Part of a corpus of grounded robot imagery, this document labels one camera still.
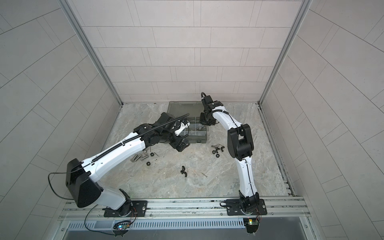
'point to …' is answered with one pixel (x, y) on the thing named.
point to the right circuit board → (251, 224)
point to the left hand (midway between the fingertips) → (187, 138)
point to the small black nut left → (152, 154)
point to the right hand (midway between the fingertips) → (202, 122)
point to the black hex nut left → (148, 163)
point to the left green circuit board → (123, 226)
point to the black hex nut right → (217, 155)
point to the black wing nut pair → (183, 171)
